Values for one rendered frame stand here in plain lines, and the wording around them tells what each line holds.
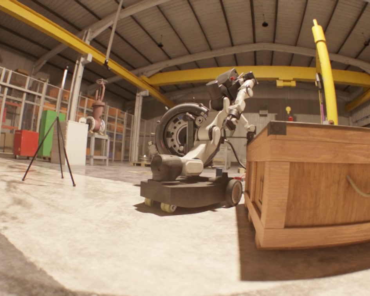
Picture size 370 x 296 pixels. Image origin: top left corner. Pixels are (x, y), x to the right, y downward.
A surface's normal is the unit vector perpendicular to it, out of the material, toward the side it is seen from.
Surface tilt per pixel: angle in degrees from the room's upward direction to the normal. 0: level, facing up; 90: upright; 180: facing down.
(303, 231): 90
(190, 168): 90
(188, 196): 90
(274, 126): 90
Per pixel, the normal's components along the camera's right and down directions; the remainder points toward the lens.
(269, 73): -0.33, -0.07
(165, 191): -0.67, -0.07
